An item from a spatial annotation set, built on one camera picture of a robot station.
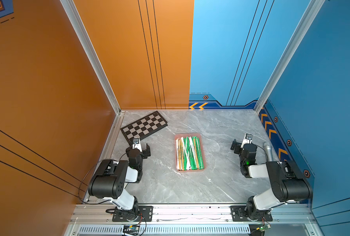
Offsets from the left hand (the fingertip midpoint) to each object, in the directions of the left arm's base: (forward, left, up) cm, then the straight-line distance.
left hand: (140, 143), depth 94 cm
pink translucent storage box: (-4, -32, -4) cm, 33 cm away
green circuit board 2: (-43, -66, -5) cm, 79 cm away
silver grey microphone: (-1, -83, -2) cm, 83 cm away
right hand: (+2, -66, +1) cm, 66 cm away
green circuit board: (-45, -2, -9) cm, 46 cm away
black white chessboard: (+15, 0, -3) cm, 15 cm away
